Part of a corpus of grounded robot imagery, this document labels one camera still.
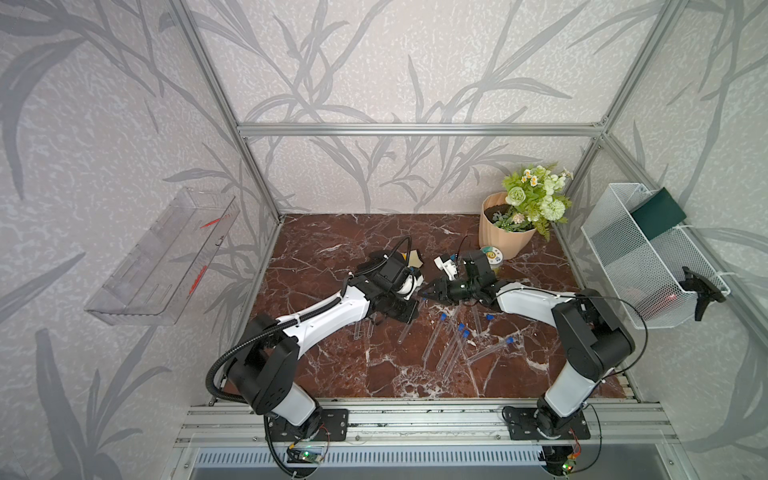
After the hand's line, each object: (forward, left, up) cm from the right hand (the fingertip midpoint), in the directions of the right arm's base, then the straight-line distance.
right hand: (420, 294), depth 86 cm
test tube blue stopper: (-6, +15, -10) cm, 19 cm away
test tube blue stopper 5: (-16, -9, -11) cm, 21 cm away
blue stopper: (-3, -22, -11) cm, 25 cm away
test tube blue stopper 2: (-4, 0, -1) cm, 4 cm away
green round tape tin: (+16, -26, -3) cm, 30 cm away
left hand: (-6, +1, -1) cm, 6 cm away
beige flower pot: (+20, -27, +7) cm, 35 cm away
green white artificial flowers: (+24, -34, +16) cm, 45 cm away
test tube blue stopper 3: (-9, -4, -10) cm, 14 cm away
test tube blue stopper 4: (-12, -9, -10) cm, 18 cm away
